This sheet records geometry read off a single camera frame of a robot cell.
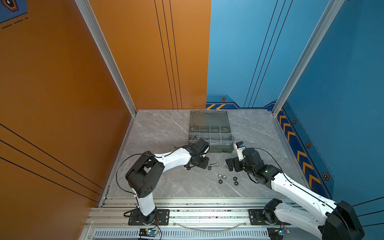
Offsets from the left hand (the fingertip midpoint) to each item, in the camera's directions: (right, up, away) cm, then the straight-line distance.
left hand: (205, 162), depth 90 cm
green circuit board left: (-29, -29, -20) cm, 45 cm away
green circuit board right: (+32, -29, -20) cm, 48 cm away
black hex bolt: (-10, -3, -1) cm, 11 cm away
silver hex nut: (+8, -7, -4) cm, 12 cm away
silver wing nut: (-6, +14, +12) cm, 19 cm away
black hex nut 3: (+17, -8, -5) cm, 20 cm away
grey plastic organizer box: (+7, +21, +17) cm, 28 cm away
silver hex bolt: (+6, -2, +1) cm, 6 cm away
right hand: (+14, +4, -7) cm, 17 cm away
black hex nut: (+2, -4, -1) cm, 4 cm away
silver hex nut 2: (+11, -8, -4) cm, 14 cm away
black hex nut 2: (+8, -10, -6) cm, 14 cm away
